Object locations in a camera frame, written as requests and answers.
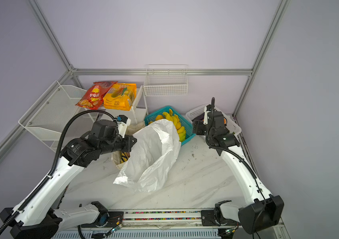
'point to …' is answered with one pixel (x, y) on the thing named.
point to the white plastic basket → (198, 114)
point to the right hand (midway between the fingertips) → (198, 121)
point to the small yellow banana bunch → (175, 119)
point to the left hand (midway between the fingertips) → (135, 141)
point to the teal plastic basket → (189, 131)
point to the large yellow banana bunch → (181, 132)
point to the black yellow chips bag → (125, 156)
